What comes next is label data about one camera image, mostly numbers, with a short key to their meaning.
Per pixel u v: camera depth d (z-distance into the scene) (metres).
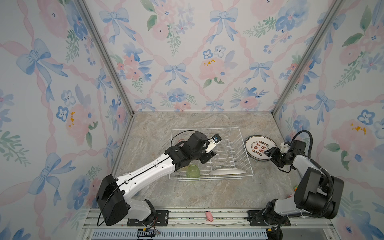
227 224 0.73
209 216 0.73
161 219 0.74
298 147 0.71
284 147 0.83
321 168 0.49
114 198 0.39
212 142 0.63
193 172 0.87
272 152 0.82
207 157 0.65
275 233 0.71
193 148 0.55
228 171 0.77
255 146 0.98
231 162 0.93
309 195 0.44
